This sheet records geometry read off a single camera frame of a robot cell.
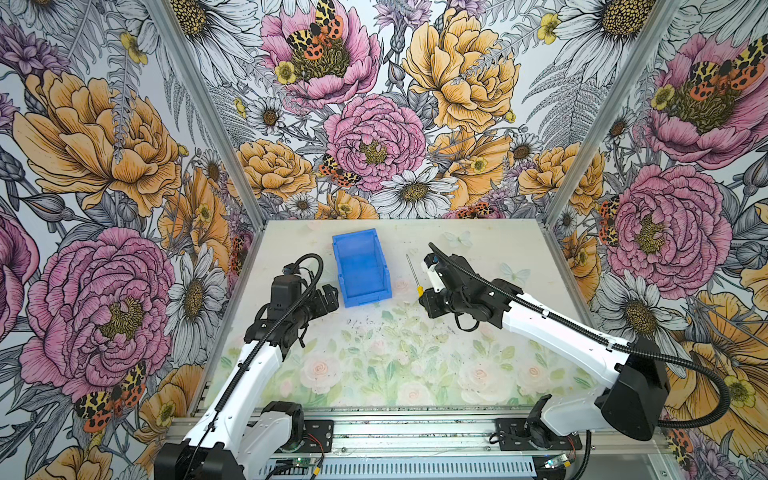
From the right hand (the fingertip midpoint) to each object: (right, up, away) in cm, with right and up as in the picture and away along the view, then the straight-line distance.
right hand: (426, 309), depth 79 cm
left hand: (-27, 0, +4) cm, 28 cm away
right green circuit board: (+30, -35, -7) cm, 46 cm away
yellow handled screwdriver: (-1, +5, +2) cm, 6 cm away
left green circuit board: (-30, -34, -8) cm, 46 cm away
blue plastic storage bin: (-20, +9, +30) cm, 37 cm away
